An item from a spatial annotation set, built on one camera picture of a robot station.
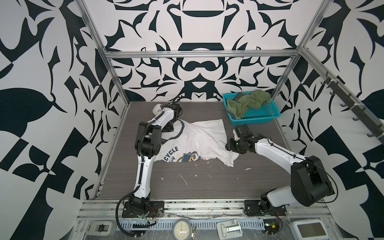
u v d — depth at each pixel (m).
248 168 0.87
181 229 0.66
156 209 0.74
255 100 1.08
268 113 1.11
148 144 0.60
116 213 0.69
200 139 0.96
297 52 0.91
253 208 0.74
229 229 0.67
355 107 0.59
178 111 0.85
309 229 0.87
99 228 0.66
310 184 0.43
